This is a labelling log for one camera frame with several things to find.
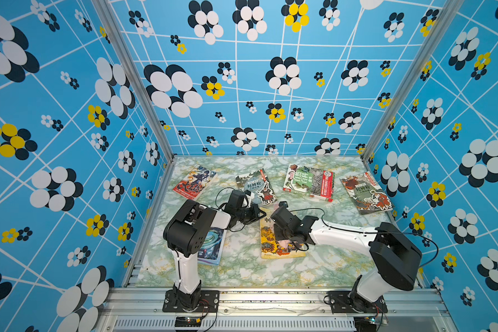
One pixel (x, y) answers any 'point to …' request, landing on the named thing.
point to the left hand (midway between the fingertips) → (269, 213)
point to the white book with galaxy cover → (211, 250)
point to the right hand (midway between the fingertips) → (279, 229)
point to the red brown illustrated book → (366, 194)
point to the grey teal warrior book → (259, 185)
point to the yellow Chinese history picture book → (270, 247)
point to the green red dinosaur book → (310, 181)
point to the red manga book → (196, 182)
